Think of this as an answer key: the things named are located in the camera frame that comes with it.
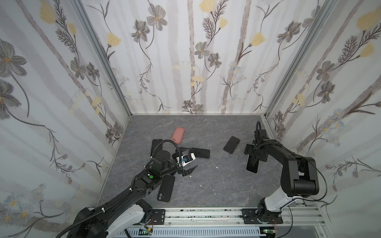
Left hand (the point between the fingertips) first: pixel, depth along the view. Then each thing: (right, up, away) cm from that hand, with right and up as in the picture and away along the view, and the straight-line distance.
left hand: (189, 151), depth 75 cm
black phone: (+7, -4, +24) cm, 25 cm away
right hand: (+39, -3, +20) cm, 43 cm away
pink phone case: (-10, +8, +33) cm, 36 cm away
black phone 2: (+28, 0, +26) cm, 39 cm away
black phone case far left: (-25, 0, +26) cm, 36 cm away
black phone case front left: (-14, -22, +8) cm, 27 cm away
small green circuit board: (-23, -39, -3) cm, 46 cm away
